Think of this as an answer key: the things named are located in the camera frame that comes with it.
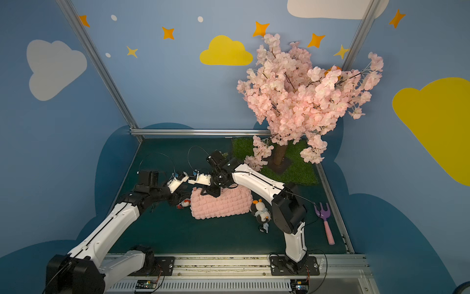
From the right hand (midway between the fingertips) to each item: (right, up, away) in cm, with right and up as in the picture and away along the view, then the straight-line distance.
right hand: (205, 189), depth 82 cm
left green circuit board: (-22, -36, -10) cm, 43 cm away
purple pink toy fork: (+57, -13, +5) cm, 59 cm away
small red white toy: (-10, -7, +4) cm, 13 cm away
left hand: (-8, +1, 0) cm, 8 cm away
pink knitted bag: (+15, -5, +2) cm, 16 cm away
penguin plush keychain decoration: (+25, -10, +2) cm, 27 cm away
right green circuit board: (+40, -37, -10) cm, 55 cm away
